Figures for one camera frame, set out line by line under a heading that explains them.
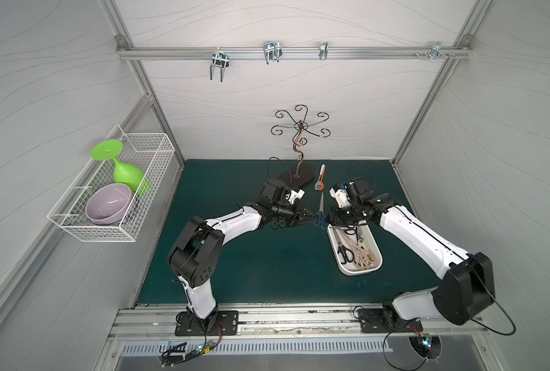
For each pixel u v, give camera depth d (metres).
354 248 0.88
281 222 0.75
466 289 0.41
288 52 0.80
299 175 1.12
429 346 0.72
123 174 0.63
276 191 0.71
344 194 0.70
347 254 0.88
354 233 0.94
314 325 0.74
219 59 0.78
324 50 0.79
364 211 0.59
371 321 0.73
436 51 0.77
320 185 1.11
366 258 0.85
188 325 0.72
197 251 0.47
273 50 0.76
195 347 0.70
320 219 0.80
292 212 0.76
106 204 0.61
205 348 0.69
